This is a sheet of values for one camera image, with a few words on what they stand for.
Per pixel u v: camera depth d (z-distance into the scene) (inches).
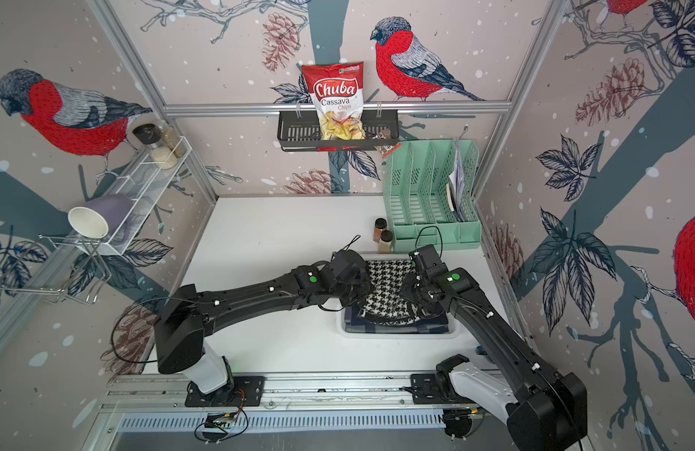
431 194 41.7
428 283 24.8
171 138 33.5
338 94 32.0
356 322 30.0
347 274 23.7
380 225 39.6
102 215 24.1
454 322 29.9
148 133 30.6
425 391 28.5
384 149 35.5
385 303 29.7
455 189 36.4
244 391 28.7
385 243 38.1
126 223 26.4
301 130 37.4
